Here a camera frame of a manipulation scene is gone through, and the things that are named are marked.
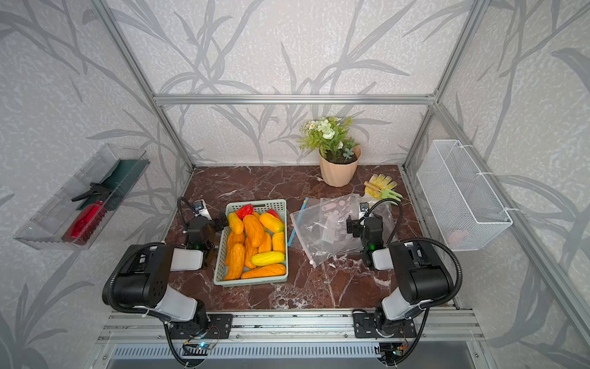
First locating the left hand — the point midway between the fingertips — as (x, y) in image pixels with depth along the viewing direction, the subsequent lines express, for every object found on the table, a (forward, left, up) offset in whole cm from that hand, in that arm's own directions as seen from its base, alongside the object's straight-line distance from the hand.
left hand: (210, 210), depth 92 cm
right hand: (0, -63, -2) cm, 63 cm away
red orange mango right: (+2, -26, -4) cm, 26 cm away
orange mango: (-9, -19, 0) cm, 21 cm away
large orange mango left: (-21, -15, -1) cm, 26 cm away
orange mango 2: (-11, -29, -4) cm, 31 cm away
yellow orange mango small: (-5, -26, -1) cm, 26 cm away
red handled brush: (-21, +18, +26) cm, 38 cm away
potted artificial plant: (+27, -54, +6) cm, 61 cm away
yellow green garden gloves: (+22, -77, -7) cm, 81 cm away
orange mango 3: (-6, -12, 0) cm, 13 cm away
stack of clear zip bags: (-3, -46, -7) cm, 46 cm away
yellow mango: (-19, -25, -2) cm, 32 cm away
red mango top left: (+1, -14, -1) cm, 14 cm away
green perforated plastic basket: (+5, -19, -5) cm, 20 cm away
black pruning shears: (-10, +22, +26) cm, 35 cm away
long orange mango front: (-23, -25, -4) cm, 34 cm away
